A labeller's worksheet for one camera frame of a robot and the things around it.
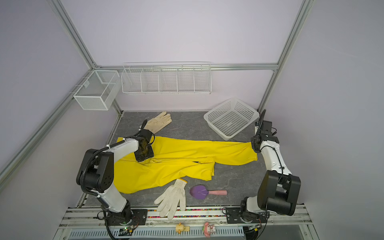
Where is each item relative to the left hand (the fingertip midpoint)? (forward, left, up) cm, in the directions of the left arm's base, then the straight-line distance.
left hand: (148, 157), depth 93 cm
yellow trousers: (-4, -17, 0) cm, 18 cm away
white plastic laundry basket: (+30, -59, -1) cm, 67 cm away
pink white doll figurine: (-40, -33, +2) cm, 52 cm away
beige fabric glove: (+28, -1, -2) cm, 28 cm away
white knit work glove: (-26, -14, -2) cm, 30 cm away
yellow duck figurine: (-38, -21, +2) cm, 44 cm away
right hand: (-1, -70, +12) cm, 71 cm away
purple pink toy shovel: (-23, -31, 0) cm, 39 cm away
